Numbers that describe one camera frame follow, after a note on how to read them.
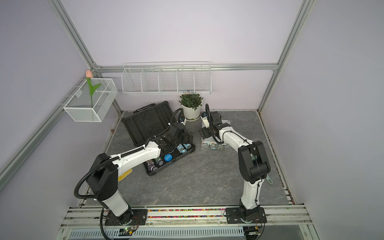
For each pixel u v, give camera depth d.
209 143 0.96
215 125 0.75
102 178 0.45
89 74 0.85
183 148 0.95
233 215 0.74
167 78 0.99
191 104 1.02
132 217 0.71
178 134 0.66
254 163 0.50
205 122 0.87
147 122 1.00
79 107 0.80
